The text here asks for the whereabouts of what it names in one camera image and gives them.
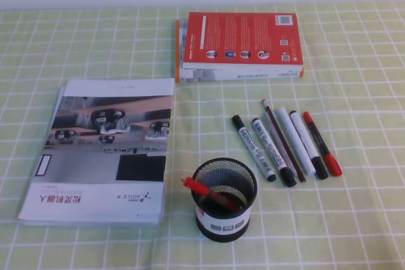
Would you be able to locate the red gel pen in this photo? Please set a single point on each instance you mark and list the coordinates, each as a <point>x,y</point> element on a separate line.
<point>206,192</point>

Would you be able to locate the black mesh pen holder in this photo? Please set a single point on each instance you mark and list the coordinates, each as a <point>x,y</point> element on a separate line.
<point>223,190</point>

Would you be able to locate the clear barrel pen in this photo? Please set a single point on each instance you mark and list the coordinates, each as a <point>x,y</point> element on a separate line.
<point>280,145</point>

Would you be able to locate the white pen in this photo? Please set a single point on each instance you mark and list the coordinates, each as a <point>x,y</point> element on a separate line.
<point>296,141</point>

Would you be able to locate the white orange bottom book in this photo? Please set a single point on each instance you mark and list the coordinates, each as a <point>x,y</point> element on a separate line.
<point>183,75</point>

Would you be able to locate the black cap marker left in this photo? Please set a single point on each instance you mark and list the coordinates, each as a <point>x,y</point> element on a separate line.
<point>267,172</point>

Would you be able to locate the red cover book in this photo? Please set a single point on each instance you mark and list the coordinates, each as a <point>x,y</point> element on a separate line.
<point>265,41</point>

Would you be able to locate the white marker black cap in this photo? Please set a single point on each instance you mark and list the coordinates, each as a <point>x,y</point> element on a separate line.
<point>285,172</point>

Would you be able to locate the top white brochure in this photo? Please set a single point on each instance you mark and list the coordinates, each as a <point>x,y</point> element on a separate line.
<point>101,150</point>

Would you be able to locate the lower brochure stack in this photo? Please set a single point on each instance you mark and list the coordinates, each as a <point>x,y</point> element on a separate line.
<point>95,223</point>

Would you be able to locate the brown pencil with eraser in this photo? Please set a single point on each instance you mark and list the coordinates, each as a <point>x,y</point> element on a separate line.
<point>300,175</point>

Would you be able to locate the white marker black ends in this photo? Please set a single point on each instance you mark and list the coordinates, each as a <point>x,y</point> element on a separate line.
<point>313,163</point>

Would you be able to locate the red black marker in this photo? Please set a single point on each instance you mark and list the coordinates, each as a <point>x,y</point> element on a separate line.
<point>329,159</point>

